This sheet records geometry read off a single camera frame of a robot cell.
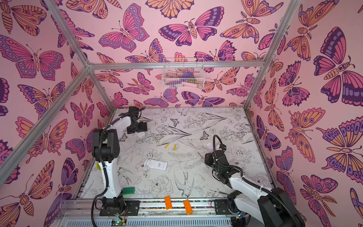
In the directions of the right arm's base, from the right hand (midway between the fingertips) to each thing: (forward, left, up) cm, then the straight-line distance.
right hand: (206, 153), depth 88 cm
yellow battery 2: (+8, +21, -5) cm, 23 cm away
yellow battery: (+8, +26, -5) cm, 28 cm away
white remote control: (-5, +32, -5) cm, 33 cm away
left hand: (+22, +46, -1) cm, 51 cm away
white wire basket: (+45, +13, +29) cm, 55 cm away
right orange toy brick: (-28, +12, -4) cm, 31 cm away
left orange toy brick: (-27, +22, -4) cm, 35 cm away
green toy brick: (-20, +45, -4) cm, 49 cm away
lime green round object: (-8, +66, -2) cm, 67 cm away
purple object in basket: (+44, +12, +28) cm, 53 cm away
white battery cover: (+9, -4, -5) cm, 11 cm away
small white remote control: (+17, +46, -3) cm, 49 cm away
